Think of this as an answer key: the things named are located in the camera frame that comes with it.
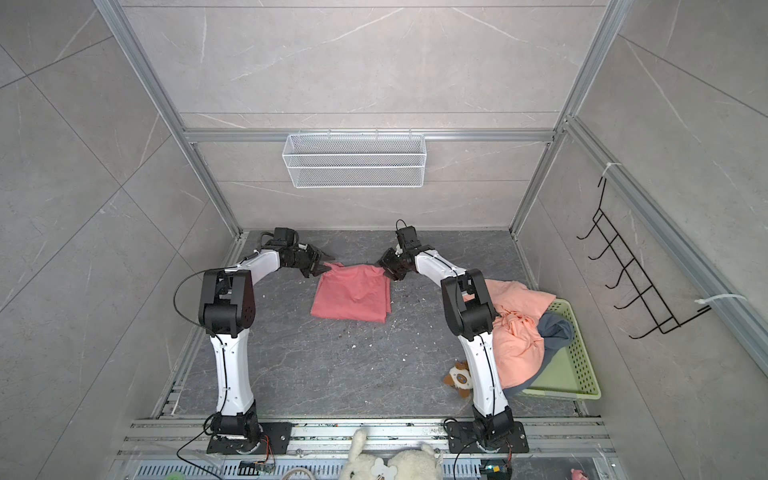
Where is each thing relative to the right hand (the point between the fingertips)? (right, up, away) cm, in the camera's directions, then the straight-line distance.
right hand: (377, 264), depth 103 cm
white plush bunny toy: (+9, -42, -40) cm, 59 cm away
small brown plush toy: (+24, -30, -23) cm, 45 cm away
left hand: (-15, +3, -1) cm, 15 cm away
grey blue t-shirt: (+55, -20, -14) cm, 60 cm away
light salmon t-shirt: (+39, -21, -24) cm, 51 cm away
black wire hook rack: (+60, -10, -44) cm, 75 cm away
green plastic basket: (+57, -31, -19) cm, 67 cm away
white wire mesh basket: (-7, +36, -3) cm, 37 cm away
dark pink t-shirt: (-8, -9, -5) cm, 13 cm away
